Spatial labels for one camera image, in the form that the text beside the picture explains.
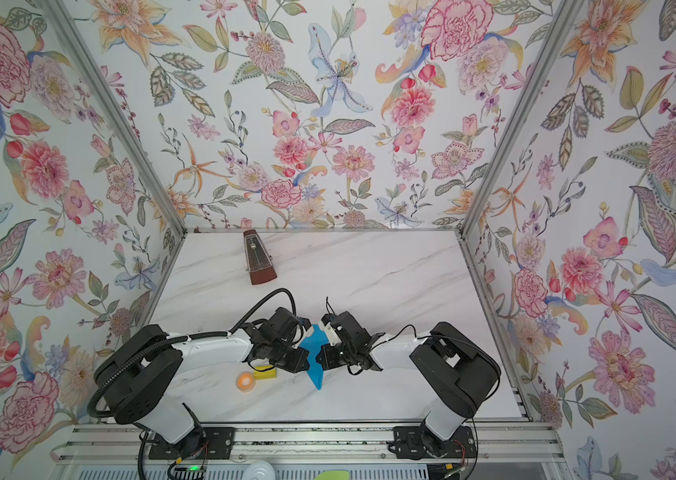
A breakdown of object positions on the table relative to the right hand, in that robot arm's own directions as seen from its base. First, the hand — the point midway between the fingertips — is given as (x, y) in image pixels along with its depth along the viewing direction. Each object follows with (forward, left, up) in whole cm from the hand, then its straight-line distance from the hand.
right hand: (316, 358), depth 88 cm
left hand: (-4, +1, +1) cm, 4 cm away
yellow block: (-8, +11, +10) cm, 17 cm away
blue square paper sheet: (0, 0, +10) cm, 10 cm away
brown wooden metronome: (+28, +21, +9) cm, 37 cm away
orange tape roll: (-7, +19, 0) cm, 21 cm away
